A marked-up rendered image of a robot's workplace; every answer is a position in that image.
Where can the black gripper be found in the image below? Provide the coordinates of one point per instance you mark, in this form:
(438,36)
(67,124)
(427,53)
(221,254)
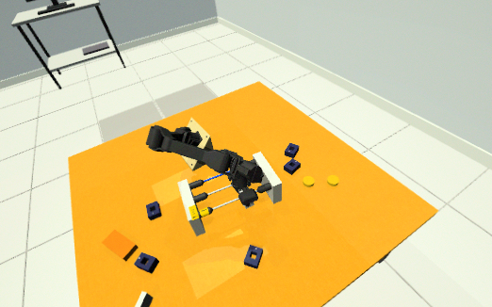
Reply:
(248,195)

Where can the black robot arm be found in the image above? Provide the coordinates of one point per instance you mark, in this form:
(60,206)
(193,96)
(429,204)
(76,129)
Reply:
(182,141)

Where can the yellow flat disc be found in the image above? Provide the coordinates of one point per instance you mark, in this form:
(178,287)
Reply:
(308,181)
(332,180)

